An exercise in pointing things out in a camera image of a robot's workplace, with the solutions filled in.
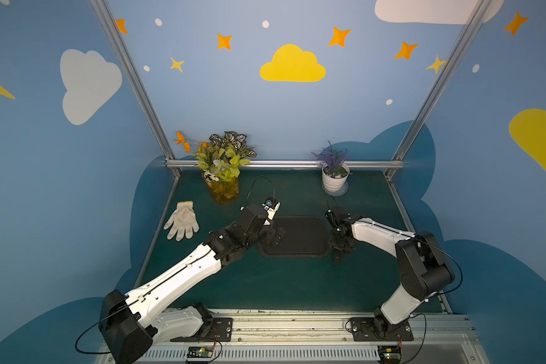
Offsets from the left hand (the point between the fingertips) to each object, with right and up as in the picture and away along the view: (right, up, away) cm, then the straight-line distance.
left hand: (271, 219), depth 76 cm
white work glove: (-41, -3, +25) cm, 48 cm away
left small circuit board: (-23, -42, -4) cm, 48 cm away
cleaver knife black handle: (+26, -16, +13) cm, 33 cm away
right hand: (+28, -12, +18) cm, 35 cm away
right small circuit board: (+39, -43, -4) cm, 58 cm away
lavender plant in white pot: (+29, +20, +27) cm, 44 cm away
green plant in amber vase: (-23, +23, +20) cm, 38 cm away
